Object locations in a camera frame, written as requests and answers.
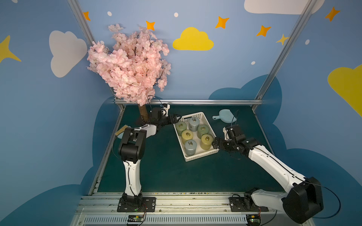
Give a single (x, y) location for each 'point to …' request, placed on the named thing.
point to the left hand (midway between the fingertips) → (178, 114)
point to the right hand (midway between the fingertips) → (220, 142)
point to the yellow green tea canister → (186, 134)
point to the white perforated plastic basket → (195, 136)
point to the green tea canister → (180, 126)
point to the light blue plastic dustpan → (226, 116)
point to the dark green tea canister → (202, 129)
